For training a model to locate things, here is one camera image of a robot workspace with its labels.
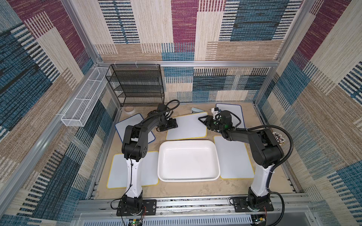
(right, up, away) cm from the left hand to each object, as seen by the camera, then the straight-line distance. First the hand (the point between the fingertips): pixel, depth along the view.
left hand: (174, 127), depth 103 cm
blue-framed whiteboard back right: (+50, +13, +14) cm, 54 cm away
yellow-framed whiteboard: (+36, -18, -21) cm, 45 cm away
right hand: (+18, +5, -7) cm, 20 cm away
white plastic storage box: (+10, -20, -13) cm, 26 cm away
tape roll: (-38, +15, +16) cm, 44 cm away
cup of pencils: (+59, -4, -24) cm, 64 cm away
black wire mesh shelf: (-29, +32, +6) cm, 44 cm away
